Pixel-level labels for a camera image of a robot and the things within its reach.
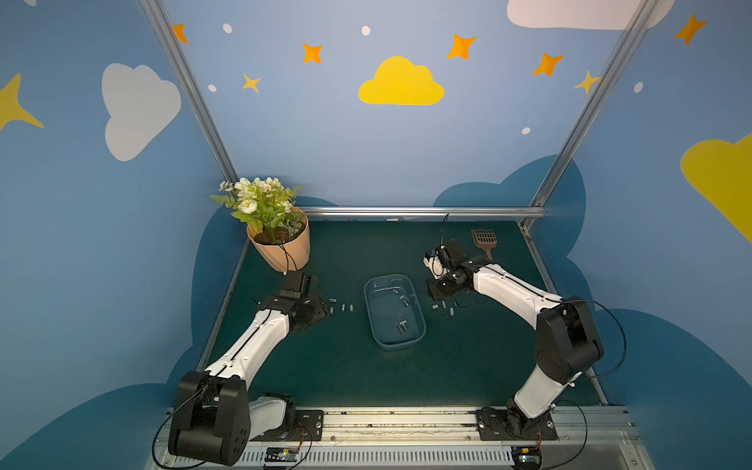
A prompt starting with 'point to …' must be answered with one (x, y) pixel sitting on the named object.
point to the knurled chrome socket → (333, 300)
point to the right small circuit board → (527, 457)
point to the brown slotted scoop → (485, 239)
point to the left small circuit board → (281, 455)
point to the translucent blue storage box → (396, 316)
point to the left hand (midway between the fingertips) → (319, 308)
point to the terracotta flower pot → (286, 247)
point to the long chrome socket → (451, 311)
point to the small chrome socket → (331, 309)
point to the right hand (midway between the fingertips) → (435, 287)
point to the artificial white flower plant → (265, 204)
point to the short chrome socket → (435, 306)
